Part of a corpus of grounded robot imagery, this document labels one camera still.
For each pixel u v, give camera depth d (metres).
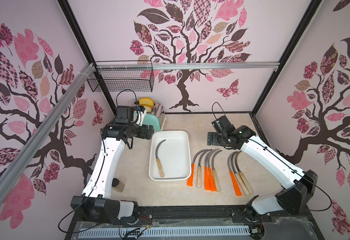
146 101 1.00
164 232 0.70
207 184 0.83
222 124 0.58
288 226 0.72
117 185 0.76
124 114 0.54
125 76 0.95
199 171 0.88
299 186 0.39
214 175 0.87
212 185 0.83
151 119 0.97
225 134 0.57
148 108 0.97
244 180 0.85
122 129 0.48
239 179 0.85
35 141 0.53
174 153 1.00
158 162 0.92
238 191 0.81
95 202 0.37
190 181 0.85
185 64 0.93
